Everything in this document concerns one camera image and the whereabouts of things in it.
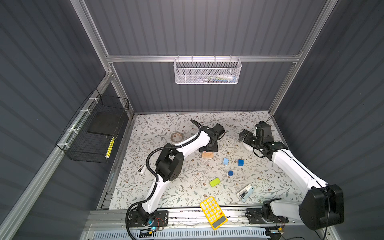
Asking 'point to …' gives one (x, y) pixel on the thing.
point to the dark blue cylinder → (230, 173)
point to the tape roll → (176, 137)
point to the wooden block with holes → (207, 154)
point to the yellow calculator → (213, 213)
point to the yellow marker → (110, 148)
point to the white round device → (248, 147)
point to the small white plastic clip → (142, 169)
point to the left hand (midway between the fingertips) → (211, 149)
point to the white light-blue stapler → (244, 194)
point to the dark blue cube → (240, 162)
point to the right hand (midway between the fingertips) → (247, 137)
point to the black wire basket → (88, 137)
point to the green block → (215, 182)
